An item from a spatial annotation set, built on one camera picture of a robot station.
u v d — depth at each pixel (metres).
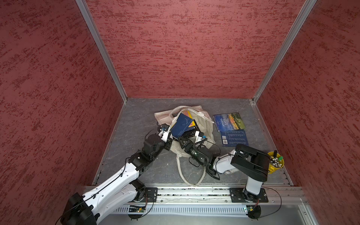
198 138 0.77
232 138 0.96
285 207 0.77
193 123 0.94
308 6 0.71
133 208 0.73
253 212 0.71
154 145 0.57
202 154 0.59
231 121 1.03
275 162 0.69
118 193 0.48
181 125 0.92
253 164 0.46
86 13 0.73
